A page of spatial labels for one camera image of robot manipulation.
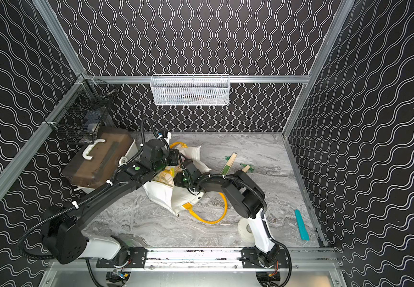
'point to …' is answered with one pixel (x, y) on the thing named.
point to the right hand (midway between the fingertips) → (174, 180)
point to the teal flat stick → (301, 226)
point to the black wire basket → (81, 112)
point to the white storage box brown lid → (93, 165)
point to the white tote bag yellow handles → (174, 198)
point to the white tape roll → (245, 231)
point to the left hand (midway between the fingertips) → (178, 147)
